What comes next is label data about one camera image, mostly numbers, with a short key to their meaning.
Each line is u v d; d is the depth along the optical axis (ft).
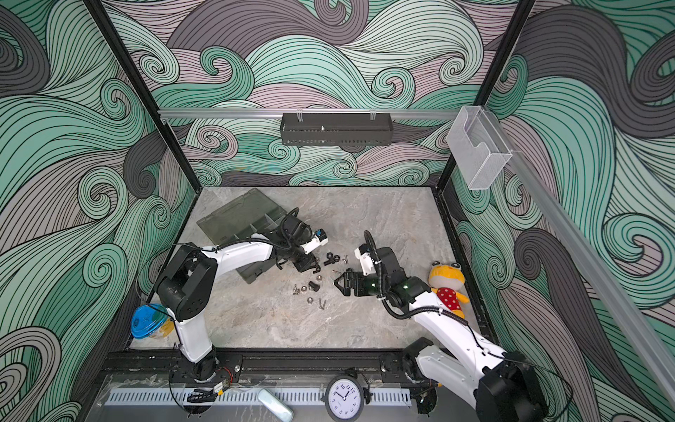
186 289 1.58
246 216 3.52
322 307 2.81
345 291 2.29
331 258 3.14
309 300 2.82
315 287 2.89
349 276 2.29
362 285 2.28
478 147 2.57
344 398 2.19
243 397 2.08
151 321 2.37
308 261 2.66
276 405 2.12
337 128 3.11
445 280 2.75
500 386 1.24
